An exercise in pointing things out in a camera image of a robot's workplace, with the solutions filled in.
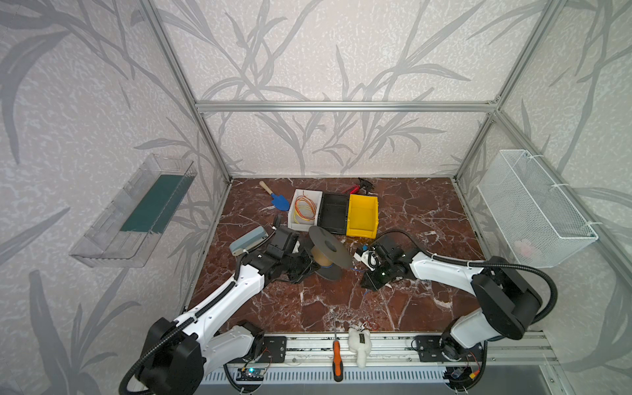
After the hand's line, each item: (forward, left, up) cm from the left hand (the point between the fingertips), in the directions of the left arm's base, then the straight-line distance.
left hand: (324, 257), depth 78 cm
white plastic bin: (+24, +10, -10) cm, 28 cm away
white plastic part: (-23, -11, -10) cm, 27 cm away
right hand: (-1, -14, -12) cm, 18 cm away
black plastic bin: (+27, -3, -13) cm, 30 cm away
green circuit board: (-30, +21, -14) cm, 39 cm away
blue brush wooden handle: (+34, +22, -15) cm, 43 cm away
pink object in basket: (+1, -60, +7) cm, 61 cm away
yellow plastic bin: (+24, -15, -11) cm, 30 cm away
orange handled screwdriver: (-28, -4, -11) cm, 30 cm away
